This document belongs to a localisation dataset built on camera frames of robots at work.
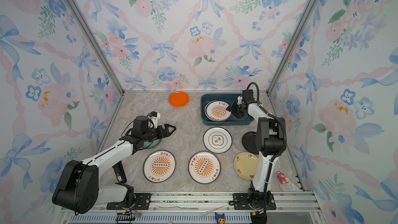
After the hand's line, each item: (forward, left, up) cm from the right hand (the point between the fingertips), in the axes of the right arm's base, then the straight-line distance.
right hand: (229, 109), depth 101 cm
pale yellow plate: (-33, -7, -8) cm, 35 cm away
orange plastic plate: (+14, +36, -5) cm, 39 cm away
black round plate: (-17, -11, -8) cm, 22 cm away
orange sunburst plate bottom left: (-35, +41, -7) cm, 54 cm away
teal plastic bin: (+17, -1, -7) cm, 18 cm away
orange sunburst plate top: (+2, +8, -5) cm, 10 cm away
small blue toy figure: (-58, +9, -5) cm, 59 cm away
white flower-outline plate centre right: (-18, +8, -7) cm, 21 cm away
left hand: (-18, +34, +5) cm, 39 cm away
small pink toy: (-41, -24, -5) cm, 48 cm away
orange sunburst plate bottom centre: (-35, +16, -7) cm, 39 cm away
